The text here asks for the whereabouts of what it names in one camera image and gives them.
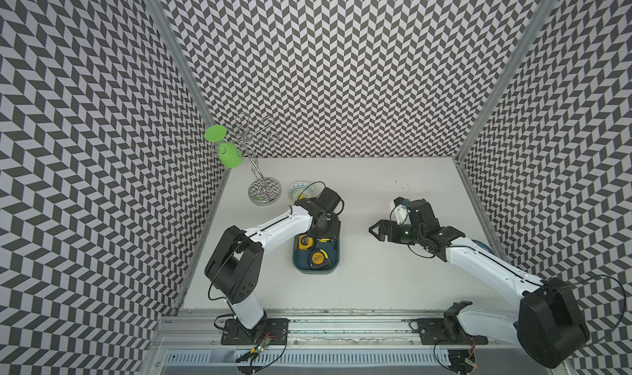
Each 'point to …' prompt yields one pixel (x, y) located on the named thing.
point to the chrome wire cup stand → (263, 192)
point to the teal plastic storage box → (301, 258)
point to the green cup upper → (216, 133)
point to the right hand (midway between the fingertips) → (378, 235)
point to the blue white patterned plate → (481, 245)
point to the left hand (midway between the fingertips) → (328, 235)
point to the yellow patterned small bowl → (300, 189)
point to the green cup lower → (230, 155)
